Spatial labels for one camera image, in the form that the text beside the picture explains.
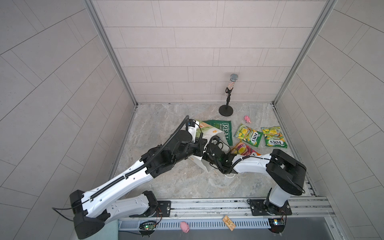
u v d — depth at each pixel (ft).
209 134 2.36
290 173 1.47
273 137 3.09
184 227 2.14
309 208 2.39
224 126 3.33
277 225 2.23
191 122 1.84
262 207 2.32
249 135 3.16
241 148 2.92
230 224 2.18
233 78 2.90
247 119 3.44
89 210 1.21
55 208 1.25
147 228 2.11
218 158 2.13
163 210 2.33
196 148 1.80
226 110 3.66
